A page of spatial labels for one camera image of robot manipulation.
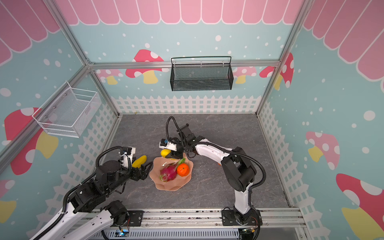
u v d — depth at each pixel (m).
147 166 0.65
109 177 0.50
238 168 0.49
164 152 0.80
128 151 0.61
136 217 0.75
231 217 0.74
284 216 0.77
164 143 0.72
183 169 0.81
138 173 0.62
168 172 0.81
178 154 0.76
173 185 0.83
